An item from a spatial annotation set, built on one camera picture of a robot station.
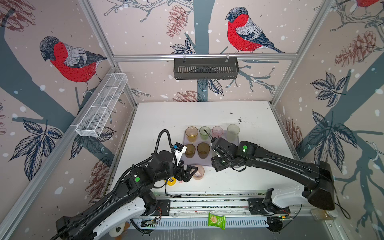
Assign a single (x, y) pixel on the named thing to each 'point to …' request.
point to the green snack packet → (216, 221)
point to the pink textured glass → (199, 174)
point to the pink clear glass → (217, 131)
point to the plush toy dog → (117, 232)
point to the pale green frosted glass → (233, 131)
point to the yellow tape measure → (171, 181)
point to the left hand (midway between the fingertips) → (190, 167)
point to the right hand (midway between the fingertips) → (213, 165)
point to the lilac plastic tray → (198, 143)
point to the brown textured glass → (190, 151)
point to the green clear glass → (203, 134)
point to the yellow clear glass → (191, 133)
